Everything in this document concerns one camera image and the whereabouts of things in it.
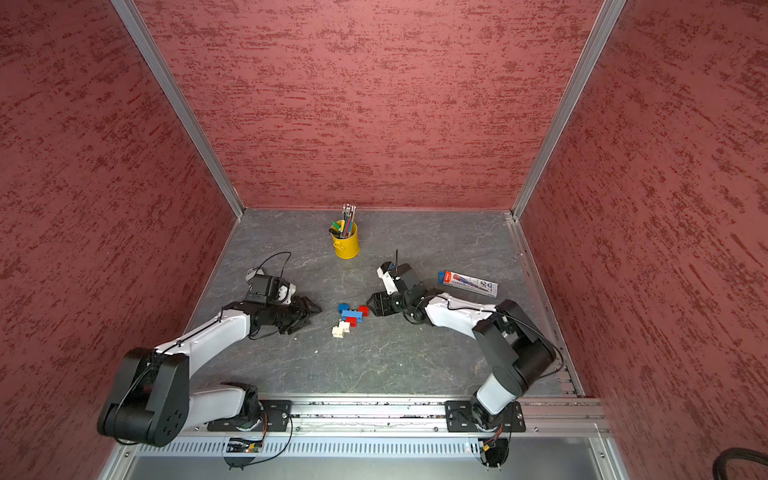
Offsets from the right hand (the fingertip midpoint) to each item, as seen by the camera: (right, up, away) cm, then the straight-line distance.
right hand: (376, 306), depth 89 cm
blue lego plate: (-8, -2, +1) cm, 8 cm away
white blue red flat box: (+31, +6, +9) cm, 33 cm away
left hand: (-18, -3, -2) cm, 18 cm away
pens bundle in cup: (-12, +24, +11) cm, 29 cm away
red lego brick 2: (-7, -4, 0) cm, 9 cm away
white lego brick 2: (-12, -7, -2) cm, 14 cm away
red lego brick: (-4, -1, 0) cm, 4 cm away
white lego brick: (-9, -6, -2) cm, 11 cm away
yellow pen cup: (-11, +17, +12) cm, 24 cm away
